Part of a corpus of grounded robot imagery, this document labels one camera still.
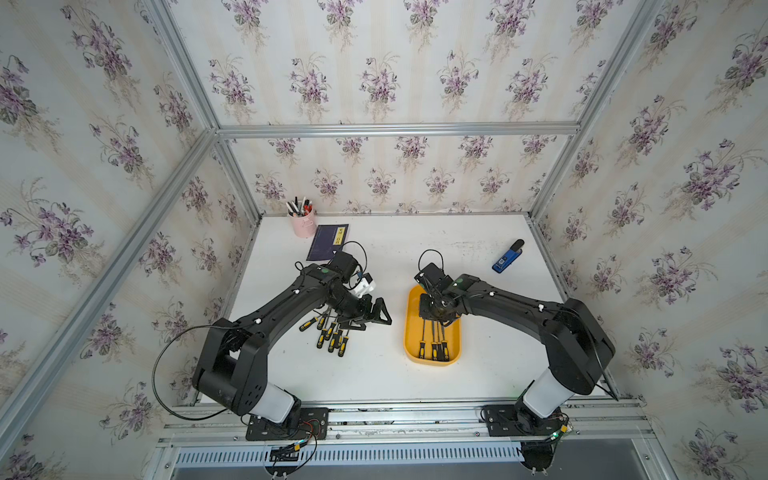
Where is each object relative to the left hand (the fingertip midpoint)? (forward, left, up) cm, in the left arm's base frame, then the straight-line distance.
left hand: (381, 325), depth 78 cm
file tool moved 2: (-1, -18, -11) cm, 21 cm away
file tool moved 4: (-1, -12, -11) cm, 16 cm away
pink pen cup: (+41, +28, -5) cm, 50 cm away
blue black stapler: (+27, -43, -9) cm, 52 cm away
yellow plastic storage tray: (+2, -10, -11) cm, 15 cm away
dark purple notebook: (+41, +21, -12) cm, 47 cm away
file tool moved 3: (-1, -16, -11) cm, 19 cm away
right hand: (+7, -14, -7) cm, 17 cm away
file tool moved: (-2, -19, -11) cm, 22 cm away
